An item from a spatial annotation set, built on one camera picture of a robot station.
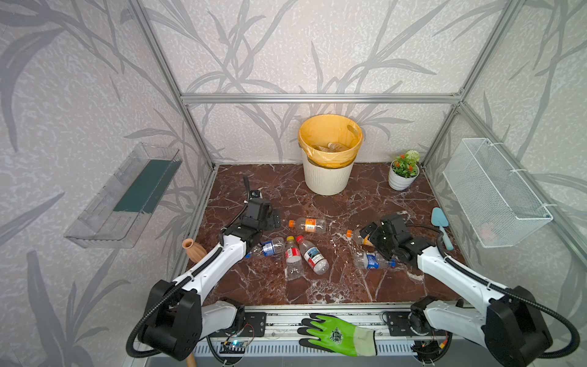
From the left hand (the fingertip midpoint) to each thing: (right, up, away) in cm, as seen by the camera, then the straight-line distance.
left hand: (269, 208), depth 87 cm
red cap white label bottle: (+17, -18, -5) cm, 25 cm away
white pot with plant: (+57, +16, +12) cm, 60 cm away
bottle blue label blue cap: (-1, -15, 0) cm, 15 cm away
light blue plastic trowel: (+73, -6, +13) cm, 74 cm away
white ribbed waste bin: (+22, +11, +11) cm, 27 cm away
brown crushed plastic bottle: (+26, +27, +22) cm, 44 cm away
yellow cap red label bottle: (+10, -21, -4) cm, 24 cm away
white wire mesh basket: (+69, +4, -25) cm, 73 cm away
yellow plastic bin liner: (+26, +30, +22) cm, 45 cm away
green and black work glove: (+25, -38, -17) cm, 49 cm away
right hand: (+37, -8, 0) cm, 38 cm away
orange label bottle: (+15, -7, +5) cm, 18 cm away
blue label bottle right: (+38, -19, -4) cm, 42 cm away
